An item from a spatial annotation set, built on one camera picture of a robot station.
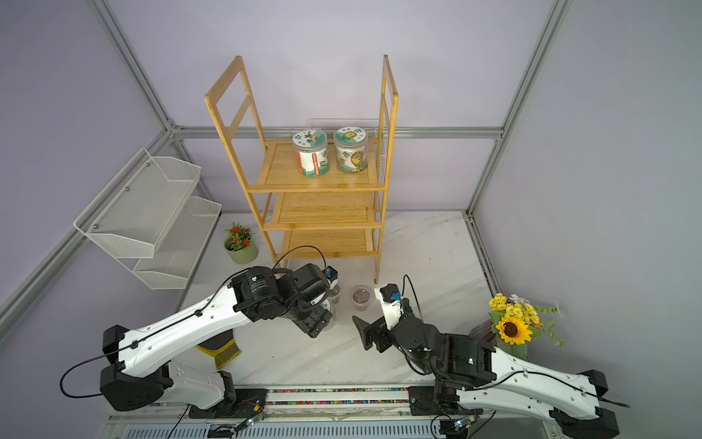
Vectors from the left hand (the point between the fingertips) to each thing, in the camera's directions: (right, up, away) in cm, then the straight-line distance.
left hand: (311, 316), depth 68 cm
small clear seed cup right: (+13, 0, +20) cm, 24 cm away
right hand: (+15, +1, -1) cm, 15 cm away
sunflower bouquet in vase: (+49, 0, -5) cm, 49 cm away
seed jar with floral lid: (+6, +1, -7) cm, 9 cm away
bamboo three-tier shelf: (-3, +26, +9) cm, 27 cm away
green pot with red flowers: (-31, +17, +27) cm, 44 cm away
